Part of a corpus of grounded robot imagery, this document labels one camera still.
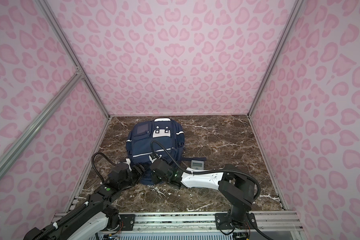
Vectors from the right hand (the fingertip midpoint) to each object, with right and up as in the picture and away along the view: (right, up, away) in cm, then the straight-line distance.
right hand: (152, 171), depth 80 cm
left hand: (-2, +3, +2) cm, 4 cm away
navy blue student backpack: (+4, +17, +11) cm, 21 cm away
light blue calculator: (+25, 0, +13) cm, 28 cm away
